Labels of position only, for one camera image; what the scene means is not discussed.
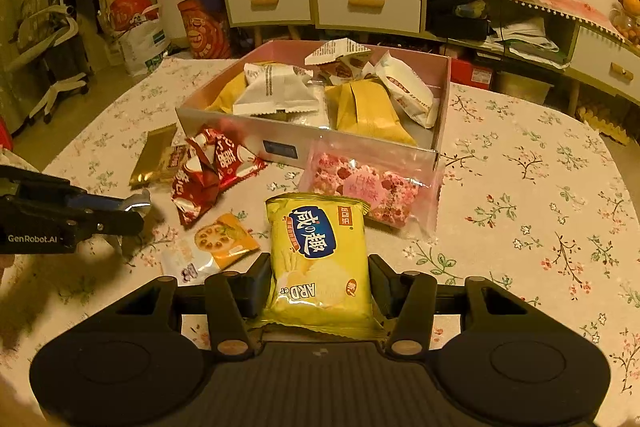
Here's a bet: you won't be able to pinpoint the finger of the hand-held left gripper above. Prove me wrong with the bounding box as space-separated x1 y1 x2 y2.
50 208 147 239
0 165 133 214

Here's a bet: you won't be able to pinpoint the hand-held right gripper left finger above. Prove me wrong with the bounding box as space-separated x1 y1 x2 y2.
100 252 273 360

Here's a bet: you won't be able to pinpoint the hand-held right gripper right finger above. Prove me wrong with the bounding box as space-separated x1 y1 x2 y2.
367 253 543 360

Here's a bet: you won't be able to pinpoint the orange lotus root packet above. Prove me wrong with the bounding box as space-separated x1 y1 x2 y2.
160 213 262 286

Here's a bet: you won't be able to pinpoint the yellow cracker packet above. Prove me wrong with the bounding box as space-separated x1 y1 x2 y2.
252 193 387 341

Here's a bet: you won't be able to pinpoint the gold brown snack packet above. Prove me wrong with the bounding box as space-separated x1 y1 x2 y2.
129 124 179 188

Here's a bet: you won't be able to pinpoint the red snack packet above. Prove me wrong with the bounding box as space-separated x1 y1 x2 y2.
170 132 221 228
200 127 267 190

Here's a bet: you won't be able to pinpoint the pink nougat packet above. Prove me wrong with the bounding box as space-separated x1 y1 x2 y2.
299 139 445 242

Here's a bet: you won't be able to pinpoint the pink cardboard box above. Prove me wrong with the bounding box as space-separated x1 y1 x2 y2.
175 39 452 170

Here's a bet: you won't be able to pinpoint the large yellow snack packet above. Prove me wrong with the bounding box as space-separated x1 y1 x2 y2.
325 77 417 146

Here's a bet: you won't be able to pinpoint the white office chair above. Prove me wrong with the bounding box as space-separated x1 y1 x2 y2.
9 3 92 124

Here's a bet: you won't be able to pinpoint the white printed bag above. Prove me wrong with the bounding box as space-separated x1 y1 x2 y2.
117 19 172 76

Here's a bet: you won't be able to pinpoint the red printed bag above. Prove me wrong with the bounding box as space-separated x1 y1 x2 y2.
177 0 234 61

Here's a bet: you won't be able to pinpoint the red box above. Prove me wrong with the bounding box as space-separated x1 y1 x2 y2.
449 57 497 91

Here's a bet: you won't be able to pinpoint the plastic storage box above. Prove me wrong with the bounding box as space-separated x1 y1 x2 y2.
494 69 552 106

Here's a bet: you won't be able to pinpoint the yellow egg tray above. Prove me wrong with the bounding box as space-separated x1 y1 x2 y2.
574 103 632 146

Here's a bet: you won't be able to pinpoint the black device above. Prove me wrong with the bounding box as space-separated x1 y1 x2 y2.
429 0 494 41

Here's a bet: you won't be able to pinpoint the pile of papers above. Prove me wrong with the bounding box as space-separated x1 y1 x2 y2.
487 14 572 68

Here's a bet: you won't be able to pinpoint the white drawer cabinet unit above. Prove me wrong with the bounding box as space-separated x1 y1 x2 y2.
312 0 640 108

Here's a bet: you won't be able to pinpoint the oranges in clear bag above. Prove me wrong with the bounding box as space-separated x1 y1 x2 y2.
611 11 640 44

